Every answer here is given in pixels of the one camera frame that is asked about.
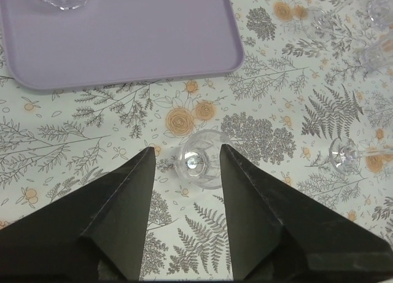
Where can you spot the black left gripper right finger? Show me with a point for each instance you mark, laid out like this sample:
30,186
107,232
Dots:
278,234

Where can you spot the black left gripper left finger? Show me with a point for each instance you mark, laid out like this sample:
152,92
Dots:
103,221

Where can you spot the clear champagne flute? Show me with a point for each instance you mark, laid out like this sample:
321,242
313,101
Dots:
318,24

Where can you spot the lilac plastic tray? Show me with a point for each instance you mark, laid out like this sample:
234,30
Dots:
117,41

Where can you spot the clear tipped wine glass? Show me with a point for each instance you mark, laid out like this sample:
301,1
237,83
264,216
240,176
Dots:
345,155

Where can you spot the small clear shot glass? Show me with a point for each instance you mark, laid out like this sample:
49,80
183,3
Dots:
198,160

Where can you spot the floral patterned table mat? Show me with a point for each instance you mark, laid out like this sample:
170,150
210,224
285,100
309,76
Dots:
282,109

